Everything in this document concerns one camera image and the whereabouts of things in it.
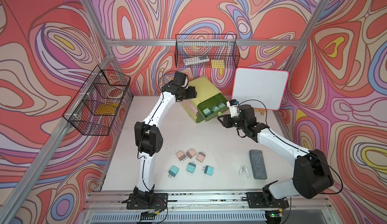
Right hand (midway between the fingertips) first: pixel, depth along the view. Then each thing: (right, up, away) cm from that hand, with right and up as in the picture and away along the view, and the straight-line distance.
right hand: (221, 120), depth 86 cm
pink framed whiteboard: (+31, +20, +13) cm, 39 cm away
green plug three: (+1, +9, +7) cm, 11 cm away
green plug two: (-8, +5, +3) cm, 10 cm away
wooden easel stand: (+32, +6, +19) cm, 37 cm away
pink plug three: (-12, -21, +1) cm, 24 cm away
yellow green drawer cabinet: (-8, +19, +8) cm, 22 cm away
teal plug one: (-27, -28, -4) cm, 39 cm away
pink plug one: (-23, -21, +1) cm, 31 cm away
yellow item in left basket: (-58, +7, -14) cm, 60 cm away
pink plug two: (-18, -20, +2) cm, 27 cm away
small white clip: (+12, -26, -4) cm, 29 cm away
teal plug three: (-8, -27, -4) cm, 29 cm away
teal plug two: (-17, -26, -2) cm, 32 cm away
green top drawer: (-4, +12, +4) cm, 13 cm away
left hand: (-16, +16, +6) cm, 23 cm away
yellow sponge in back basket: (-2, +35, +5) cm, 35 cm away
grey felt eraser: (+20, -25, -4) cm, 32 cm away
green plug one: (-2, +7, +5) cm, 9 cm away
